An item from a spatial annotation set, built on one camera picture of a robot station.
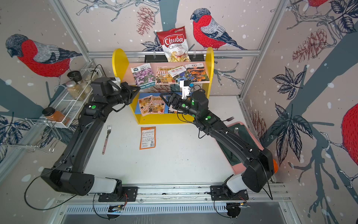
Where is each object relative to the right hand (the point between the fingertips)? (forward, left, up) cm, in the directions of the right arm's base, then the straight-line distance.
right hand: (162, 96), depth 65 cm
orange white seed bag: (-1, +16, -40) cm, 43 cm away
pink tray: (-20, -45, -42) cm, 65 cm away
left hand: (+7, +10, +2) cm, 13 cm away
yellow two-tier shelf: (+44, +5, -38) cm, 58 cm away
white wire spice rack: (-3, +53, -10) cm, 54 cm away
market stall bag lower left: (+19, +19, -26) cm, 37 cm away
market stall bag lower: (+18, +10, -26) cm, 34 cm away
